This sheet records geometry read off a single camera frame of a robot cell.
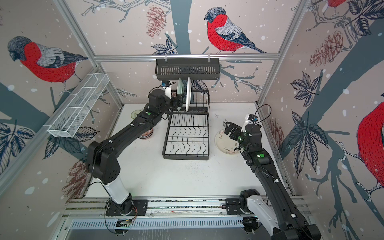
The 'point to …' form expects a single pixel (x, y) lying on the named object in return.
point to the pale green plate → (180, 86)
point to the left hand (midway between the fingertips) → (177, 92)
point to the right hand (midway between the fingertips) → (231, 126)
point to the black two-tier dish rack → (186, 133)
